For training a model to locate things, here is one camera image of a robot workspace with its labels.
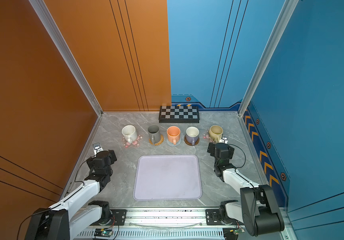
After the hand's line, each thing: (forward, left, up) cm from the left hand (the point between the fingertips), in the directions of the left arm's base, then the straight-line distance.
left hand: (101, 152), depth 85 cm
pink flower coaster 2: (+19, -65, -10) cm, 68 cm away
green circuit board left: (-37, -9, -12) cm, 39 cm away
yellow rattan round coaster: (+15, -33, -10) cm, 37 cm away
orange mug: (+19, -41, -5) cm, 46 cm away
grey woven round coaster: (+11, -41, -6) cm, 42 cm away
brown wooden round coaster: (+12, -53, -8) cm, 55 cm away
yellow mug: (+17, -69, -2) cm, 71 cm away
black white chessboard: (+39, -45, -7) cm, 60 cm away
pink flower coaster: (+13, -15, -11) cm, 23 cm away
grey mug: (+14, -29, 0) cm, 32 cm away
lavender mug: (+20, -54, -7) cm, 58 cm away
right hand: (+7, -69, 0) cm, 69 cm away
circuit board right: (-37, -71, -11) cm, 80 cm away
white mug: (+19, -11, -6) cm, 23 cm away
